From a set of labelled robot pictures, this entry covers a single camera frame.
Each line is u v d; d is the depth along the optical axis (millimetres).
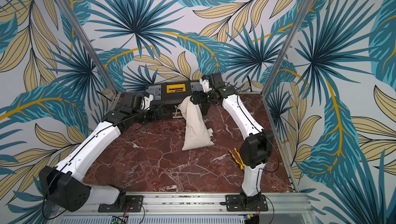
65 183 379
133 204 728
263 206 733
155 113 674
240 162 858
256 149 489
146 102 626
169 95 938
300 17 788
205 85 764
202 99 746
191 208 734
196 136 862
